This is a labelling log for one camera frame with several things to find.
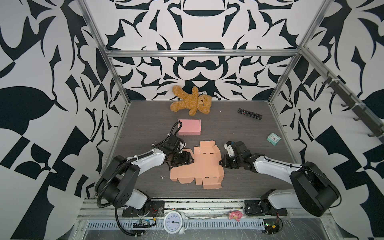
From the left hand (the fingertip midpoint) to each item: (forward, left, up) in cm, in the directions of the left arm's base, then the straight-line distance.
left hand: (191, 159), depth 86 cm
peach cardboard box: (-2, -9, -3) cm, 10 cm away
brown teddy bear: (+43, -4, +3) cm, 43 cm away
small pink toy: (-27, -20, 0) cm, 33 cm away
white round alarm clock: (-29, +8, -1) cm, 30 cm away
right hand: (-1, -16, -1) cm, 16 cm away
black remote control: (+34, -45, -2) cm, 57 cm away
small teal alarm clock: (+13, -53, -2) cm, 55 cm away
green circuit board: (-32, -37, -5) cm, 49 cm away
